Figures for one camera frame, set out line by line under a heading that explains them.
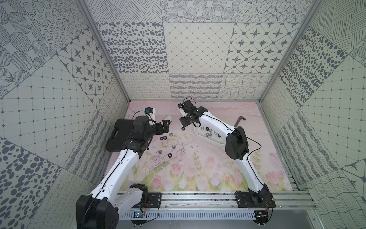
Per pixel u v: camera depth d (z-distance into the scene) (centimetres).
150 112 68
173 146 94
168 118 107
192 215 70
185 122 87
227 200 76
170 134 100
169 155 90
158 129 69
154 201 74
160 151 91
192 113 72
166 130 71
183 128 104
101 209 37
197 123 72
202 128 101
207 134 100
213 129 66
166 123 72
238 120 108
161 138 98
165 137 98
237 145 58
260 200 64
